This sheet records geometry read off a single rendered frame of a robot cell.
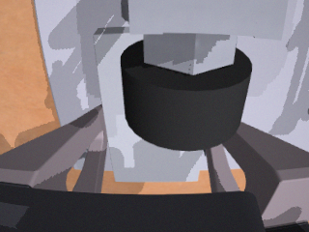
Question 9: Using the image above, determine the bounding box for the grey metal fixture plate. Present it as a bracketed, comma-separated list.
[34, 0, 309, 152]

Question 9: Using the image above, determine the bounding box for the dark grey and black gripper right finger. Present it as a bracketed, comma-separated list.
[206, 122, 309, 229]

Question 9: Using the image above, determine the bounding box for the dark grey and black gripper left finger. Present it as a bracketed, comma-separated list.
[0, 104, 108, 193]

